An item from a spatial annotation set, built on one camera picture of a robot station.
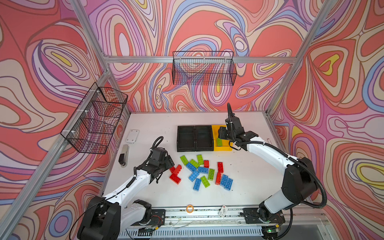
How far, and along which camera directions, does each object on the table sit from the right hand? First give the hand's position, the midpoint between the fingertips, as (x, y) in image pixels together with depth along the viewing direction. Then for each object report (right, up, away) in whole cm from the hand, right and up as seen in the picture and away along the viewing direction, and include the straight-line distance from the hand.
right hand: (224, 134), depth 89 cm
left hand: (-32, -16, -1) cm, 35 cm away
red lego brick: (-31, -21, -1) cm, 38 cm away
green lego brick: (-1, -6, +13) cm, 14 cm away
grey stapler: (-61, -14, +2) cm, 63 cm away
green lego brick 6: (-12, -27, -5) cm, 30 cm away
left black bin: (-24, -4, +19) cm, 31 cm away
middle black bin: (-11, -5, +18) cm, 21 cm away
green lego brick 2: (-14, -16, +4) cm, 22 cm away
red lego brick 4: (-10, -19, +1) cm, 21 cm away
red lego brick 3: (-29, -26, -3) cm, 39 cm away
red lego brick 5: (-2, -20, +1) cm, 21 cm away
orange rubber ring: (-20, -38, -12) cm, 45 cm away
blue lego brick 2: (-13, -22, -1) cm, 25 cm away
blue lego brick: (-20, -21, +2) cm, 29 cm away
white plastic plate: (-62, -2, +15) cm, 64 cm away
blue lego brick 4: (-16, -28, -6) cm, 33 cm away
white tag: (-3, -38, -14) cm, 41 cm away
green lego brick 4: (-18, -18, +2) cm, 26 cm away
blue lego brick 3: (-18, -24, -3) cm, 30 cm away
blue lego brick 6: (+3, -29, -7) cm, 29 cm away
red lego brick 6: (-4, -25, -5) cm, 26 cm away
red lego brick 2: (-28, -21, -1) cm, 35 cm away
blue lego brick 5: (0, -27, -5) cm, 28 cm away
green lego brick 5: (-8, -24, -2) cm, 25 cm away
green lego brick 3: (-24, -17, +5) cm, 30 cm away
